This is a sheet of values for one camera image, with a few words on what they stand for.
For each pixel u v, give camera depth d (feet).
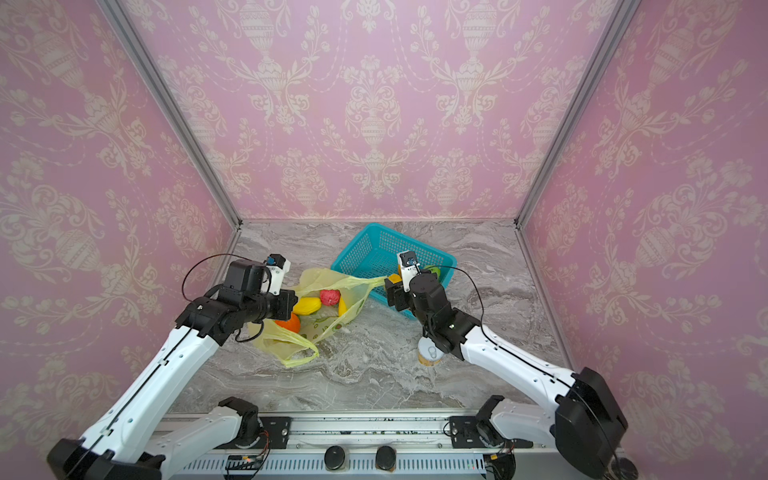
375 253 3.59
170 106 2.82
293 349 2.34
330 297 3.08
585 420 1.30
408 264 2.16
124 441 1.26
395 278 2.21
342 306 3.02
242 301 1.82
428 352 2.68
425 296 1.86
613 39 2.35
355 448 2.39
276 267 2.19
